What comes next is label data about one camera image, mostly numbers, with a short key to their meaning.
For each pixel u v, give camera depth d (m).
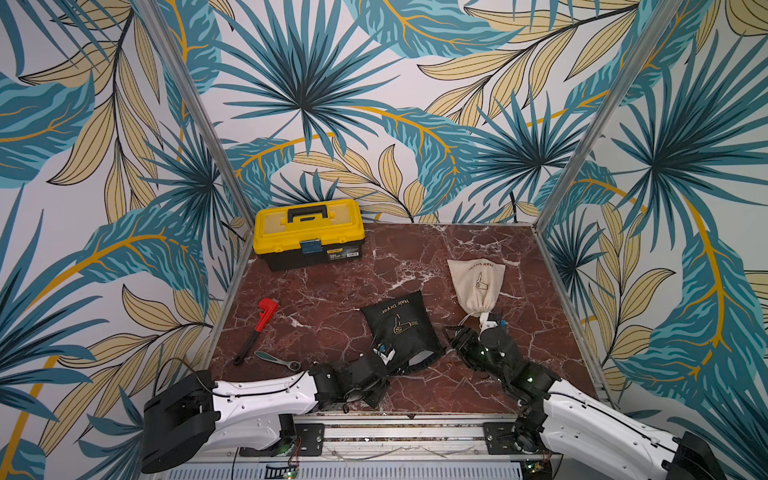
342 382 0.61
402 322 0.87
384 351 0.72
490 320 0.76
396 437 0.75
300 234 0.95
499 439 0.73
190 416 0.41
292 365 0.83
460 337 0.72
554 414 0.55
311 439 0.73
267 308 0.95
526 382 0.58
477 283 0.95
